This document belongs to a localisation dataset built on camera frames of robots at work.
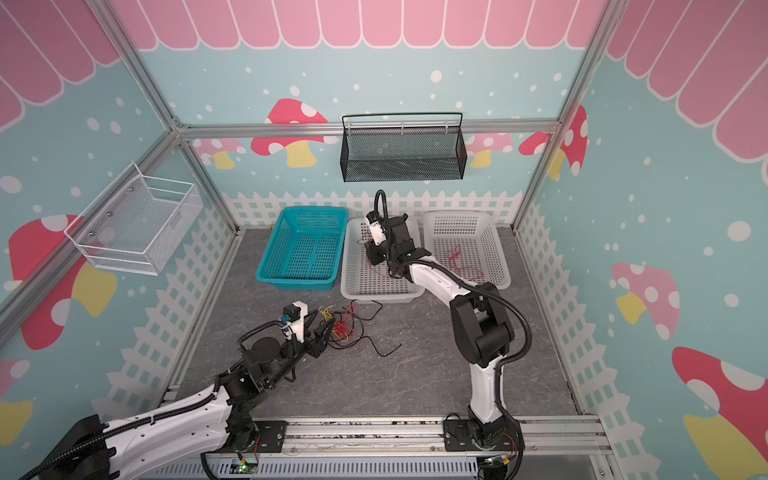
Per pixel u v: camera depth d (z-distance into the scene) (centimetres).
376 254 83
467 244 116
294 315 65
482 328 51
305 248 113
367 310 97
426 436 76
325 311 92
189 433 57
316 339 69
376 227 82
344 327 92
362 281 105
